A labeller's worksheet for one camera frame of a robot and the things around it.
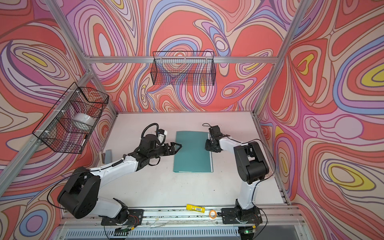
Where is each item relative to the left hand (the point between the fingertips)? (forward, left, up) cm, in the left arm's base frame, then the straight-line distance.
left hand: (178, 146), depth 84 cm
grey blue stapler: (-2, +45, -10) cm, 46 cm away
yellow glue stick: (-30, -13, -13) cm, 35 cm away
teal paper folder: (+1, -8, -15) cm, 17 cm away
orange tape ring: (-32, -20, -14) cm, 40 cm away
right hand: (+6, -20, -14) cm, 25 cm away
